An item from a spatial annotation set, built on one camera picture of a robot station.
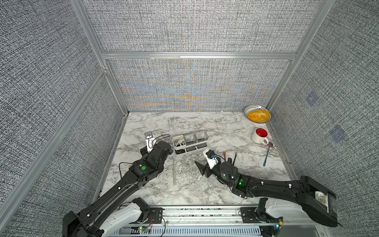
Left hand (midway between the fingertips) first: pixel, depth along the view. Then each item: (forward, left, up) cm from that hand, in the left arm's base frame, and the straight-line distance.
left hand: (159, 143), depth 76 cm
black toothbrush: (0, -44, -22) cm, 50 cm away
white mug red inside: (+11, -62, -14) cm, 65 cm away
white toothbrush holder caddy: (+4, -10, -12) cm, 16 cm away
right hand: (-5, -21, -4) cm, 22 cm away
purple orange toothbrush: (+3, -39, -21) cm, 44 cm away
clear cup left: (+13, -17, -17) cm, 27 cm away
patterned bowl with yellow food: (+32, -67, -15) cm, 76 cm away
